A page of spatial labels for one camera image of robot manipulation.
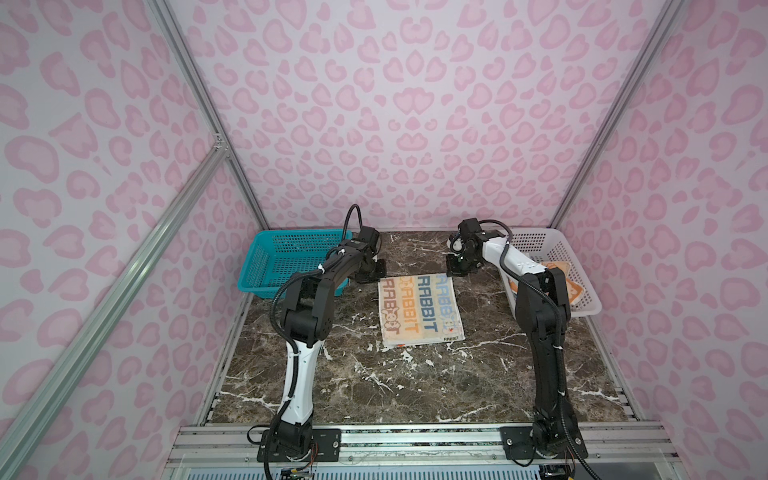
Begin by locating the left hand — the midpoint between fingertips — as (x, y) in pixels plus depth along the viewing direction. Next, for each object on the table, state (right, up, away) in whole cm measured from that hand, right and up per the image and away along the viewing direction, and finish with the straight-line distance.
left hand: (382, 272), depth 102 cm
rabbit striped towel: (+13, -12, -5) cm, 18 cm away
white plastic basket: (+60, +9, +4) cm, 61 cm away
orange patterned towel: (+60, -5, -7) cm, 61 cm away
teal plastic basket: (-42, +5, +8) cm, 43 cm away
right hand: (+23, +1, -1) cm, 23 cm away
